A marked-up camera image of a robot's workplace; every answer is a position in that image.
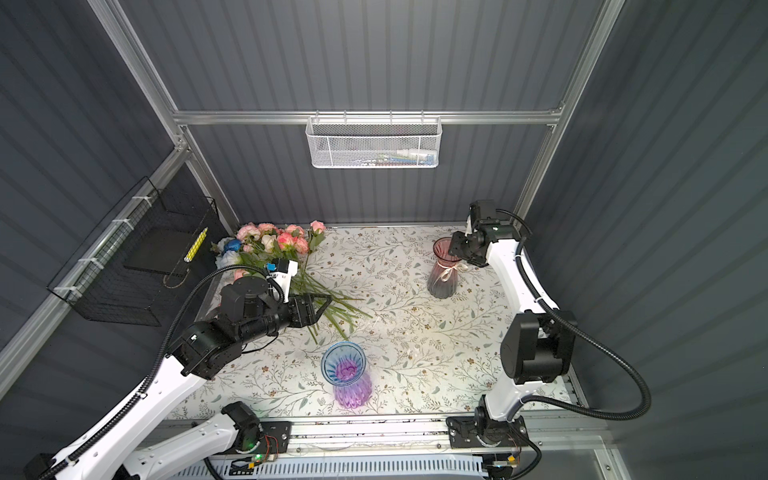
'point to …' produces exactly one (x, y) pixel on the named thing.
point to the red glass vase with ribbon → (443, 277)
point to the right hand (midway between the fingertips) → (461, 250)
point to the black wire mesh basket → (133, 268)
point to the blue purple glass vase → (343, 365)
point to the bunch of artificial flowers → (254, 245)
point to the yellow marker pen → (195, 245)
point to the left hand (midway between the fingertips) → (324, 298)
